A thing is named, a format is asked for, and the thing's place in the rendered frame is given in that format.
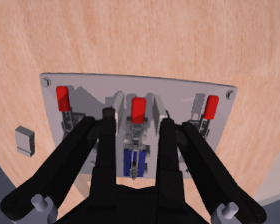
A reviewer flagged grey fixture plate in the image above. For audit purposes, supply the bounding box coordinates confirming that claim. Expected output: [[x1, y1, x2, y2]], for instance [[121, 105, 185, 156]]
[[39, 73, 238, 179]]

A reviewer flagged grey rectangular metal plate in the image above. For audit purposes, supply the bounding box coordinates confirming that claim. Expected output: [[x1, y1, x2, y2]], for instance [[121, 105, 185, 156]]
[[15, 126, 35, 158]]

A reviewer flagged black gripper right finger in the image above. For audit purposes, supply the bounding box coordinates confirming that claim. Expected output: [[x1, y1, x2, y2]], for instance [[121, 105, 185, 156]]
[[152, 95, 267, 224]]

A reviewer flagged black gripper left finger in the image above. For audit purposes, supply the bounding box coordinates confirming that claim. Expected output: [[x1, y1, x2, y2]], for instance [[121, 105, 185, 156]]
[[0, 92, 124, 224]]

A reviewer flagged blue flat rectangular block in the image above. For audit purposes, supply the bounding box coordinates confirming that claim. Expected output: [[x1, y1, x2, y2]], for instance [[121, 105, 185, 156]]
[[124, 144, 146, 177]]

